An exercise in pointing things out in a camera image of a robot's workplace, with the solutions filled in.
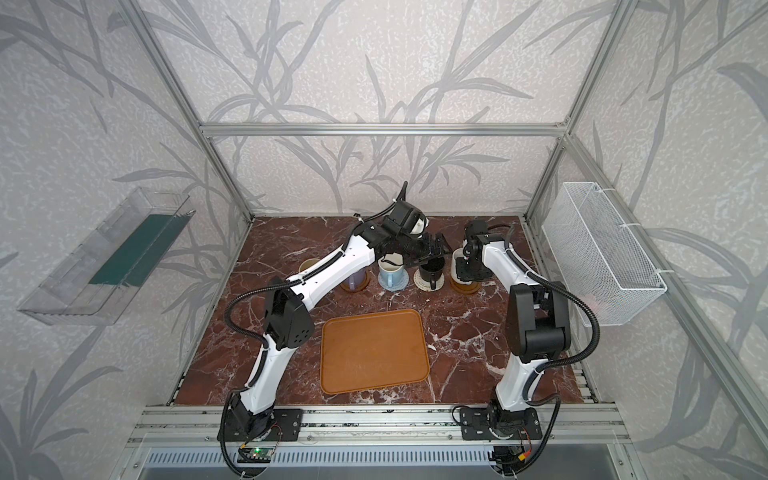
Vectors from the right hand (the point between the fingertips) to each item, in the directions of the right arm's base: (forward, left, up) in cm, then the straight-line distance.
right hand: (467, 266), depth 95 cm
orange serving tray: (-24, +31, -9) cm, 41 cm away
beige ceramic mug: (+1, +52, 0) cm, 52 cm away
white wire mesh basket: (-20, -21, +27) cm, 40 cm away
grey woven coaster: (-5, +24, +1) cm, 25 cm away
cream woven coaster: (-3, +13, -7) cm, 15 cm away
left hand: (-4, +8, +14) cm, 17 cm away
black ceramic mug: (-2, +12, +1) cm, 12 cm away
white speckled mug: (-3, +5, +11) cm, 12 cm away
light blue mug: (-1, +25, +2) cm, 25 cm away
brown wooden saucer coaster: (-22, +33, +26) cm, 48 cm away
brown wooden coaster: (-4, 0, -7) cm, 8 cm away
